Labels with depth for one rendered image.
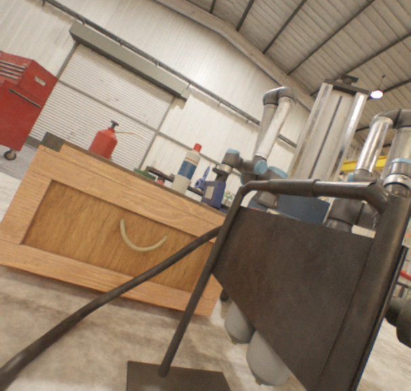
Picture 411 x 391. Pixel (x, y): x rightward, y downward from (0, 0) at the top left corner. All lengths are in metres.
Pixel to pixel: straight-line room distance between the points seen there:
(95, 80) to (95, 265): 9.24
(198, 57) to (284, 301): 10.37
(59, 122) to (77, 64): 2.32
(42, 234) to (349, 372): 0.81
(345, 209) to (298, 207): 0.28
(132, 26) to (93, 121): 4.22
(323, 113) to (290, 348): 1.71
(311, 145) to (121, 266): 1.49
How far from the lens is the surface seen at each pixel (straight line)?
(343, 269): 0.32
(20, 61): 3.65
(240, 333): 0.48
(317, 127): 1.81
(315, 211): 1.53
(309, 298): 0.34
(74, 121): 9.45
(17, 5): 12.05
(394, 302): 0.33
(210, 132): 9.21
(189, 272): 0.87
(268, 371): 0.42
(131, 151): 8.74
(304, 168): 1.66
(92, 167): 0.76
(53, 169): 0.79
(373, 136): 1.44
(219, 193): 0.83
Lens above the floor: 0.45
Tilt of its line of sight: 5 degrees up
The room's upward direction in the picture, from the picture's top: 24 degrees clockwise
